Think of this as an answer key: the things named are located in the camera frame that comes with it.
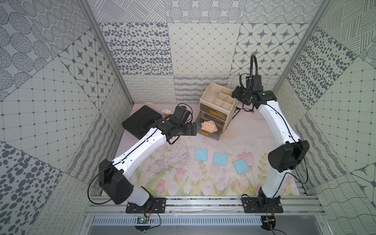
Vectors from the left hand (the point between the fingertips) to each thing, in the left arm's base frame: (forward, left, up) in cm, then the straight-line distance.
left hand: (194, 129), depth 77 cm
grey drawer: (+21, -6, -14) cm, 26 cm away
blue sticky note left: (-4, -4, -23) cm, 23 cm away
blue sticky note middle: (-6, -16, -24) cm, 29 cm away
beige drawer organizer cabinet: (+16, -14, +1) cm, 21 cm away
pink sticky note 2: (+10, -14, -13) cm, 21 cm away
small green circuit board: (-38, +25, -25) cm, 52 cm away
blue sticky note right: (-10, -29, -25) cm, 40 cm away
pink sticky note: (+11, -11, -12) cm, 19 cm away
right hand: (+20, -25, +6) cm, 32 cm away
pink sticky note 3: (+11, -7, -12) cm, 18 cm away
